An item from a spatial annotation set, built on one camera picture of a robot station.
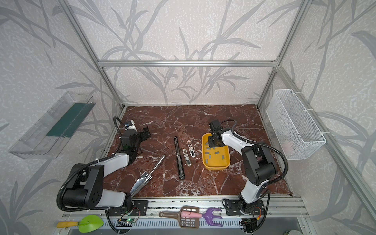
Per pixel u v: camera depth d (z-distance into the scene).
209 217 0.69
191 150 0.94
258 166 0.47
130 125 0.78
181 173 0.83
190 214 0.69
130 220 0.71
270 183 0.49
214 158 0.91
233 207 0.74
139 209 0.72
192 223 0.70
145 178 0.83
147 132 0.85
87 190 0.43
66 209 0.42
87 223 0.68
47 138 0.64
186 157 0.90
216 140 0.70
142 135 0.81
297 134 0.61
